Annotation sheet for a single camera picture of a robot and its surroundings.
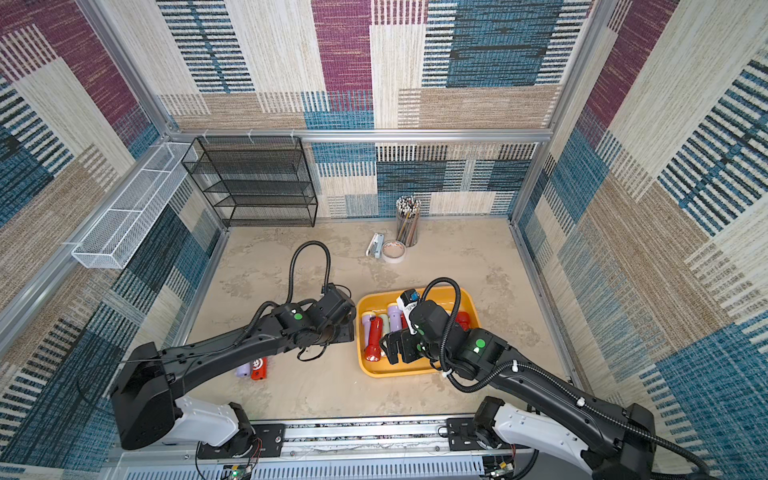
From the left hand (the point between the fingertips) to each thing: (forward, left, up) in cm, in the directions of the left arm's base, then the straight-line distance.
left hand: (350, 330), depth 82 cm
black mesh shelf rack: (+54, +37, +9) cm, 66 cm away
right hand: (-6, -13, +5) cm, 16 cm away
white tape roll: (+33, -13, -7) cm, 36 cm away
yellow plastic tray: (+13, -9, -6) cm, 17 cm away
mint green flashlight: (+5, -10, -6) cm, 12 cm away
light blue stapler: (+34, -6, -7) cm, 35 cm away
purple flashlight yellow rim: (+7, -13, -6) cm, 16 cm away
